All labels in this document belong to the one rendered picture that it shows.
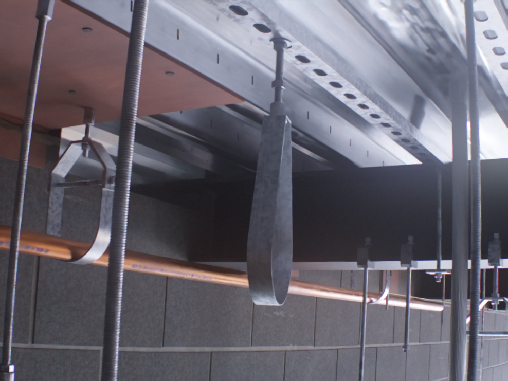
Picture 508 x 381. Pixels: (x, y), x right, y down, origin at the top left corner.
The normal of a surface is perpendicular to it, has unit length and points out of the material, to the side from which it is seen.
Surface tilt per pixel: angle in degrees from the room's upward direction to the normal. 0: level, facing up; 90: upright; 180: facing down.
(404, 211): 90
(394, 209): 90
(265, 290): 140
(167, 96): 180
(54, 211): 90
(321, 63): 180
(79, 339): 90
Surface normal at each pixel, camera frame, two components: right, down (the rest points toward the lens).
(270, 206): -0.23, -0.46
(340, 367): 0.86, -0.05
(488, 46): -0.05, 0.98
